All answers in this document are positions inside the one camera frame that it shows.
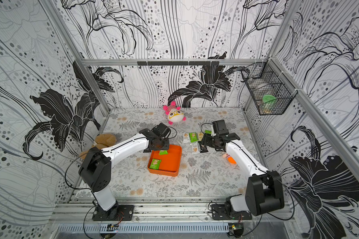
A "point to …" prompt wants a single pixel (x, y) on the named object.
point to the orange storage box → (170, 163)
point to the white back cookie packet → (195, 148)
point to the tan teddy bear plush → (103, 140)
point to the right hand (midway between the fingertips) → (208, 139)
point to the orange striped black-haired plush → (229, 159)
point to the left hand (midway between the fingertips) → (165, 148)
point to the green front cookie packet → (155, 164)
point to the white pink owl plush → (174, 113)
